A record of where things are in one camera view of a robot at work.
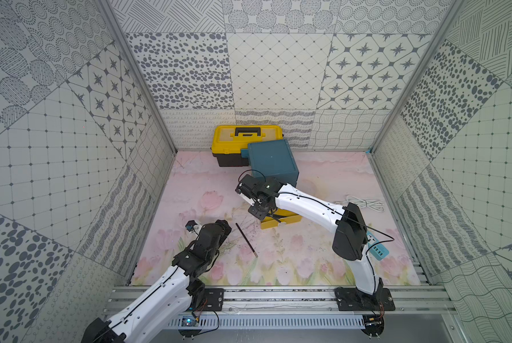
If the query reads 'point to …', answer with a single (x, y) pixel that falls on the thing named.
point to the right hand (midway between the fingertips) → (265, 207)
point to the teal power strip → (377, 250)
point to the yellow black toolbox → (227, 141)
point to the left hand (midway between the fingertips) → (223, 225)
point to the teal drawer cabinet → (272, 158)
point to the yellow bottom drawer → (269, 222)
